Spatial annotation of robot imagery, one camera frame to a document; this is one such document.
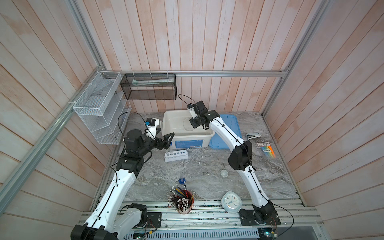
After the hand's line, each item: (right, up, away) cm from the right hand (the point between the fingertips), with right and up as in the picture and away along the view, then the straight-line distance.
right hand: (193, 119), depth 98 cm
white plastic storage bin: (-11, -1, +6) cm, 12 cm away
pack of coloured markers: (+50, -20, 0) cm, 54 cm away
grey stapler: (+43, -11, +7) cm, 45 cm away
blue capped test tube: (-14, -18, -9) cm, 24 cm away
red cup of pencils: (-6, -37, -35) cm, 51 cm away
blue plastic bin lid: (+31, 0, +19) cm, 37 cm away
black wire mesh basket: (-31, +24, +6) cm, 40 cm away
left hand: (-14, -9, -25) cm, 30 cm away
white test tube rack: (-11, -24, -4) cm, 27 cm away
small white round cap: (+18, -33, -11) cm, 39 cm away
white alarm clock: (+19, -44, -22) cm, 53 cm away
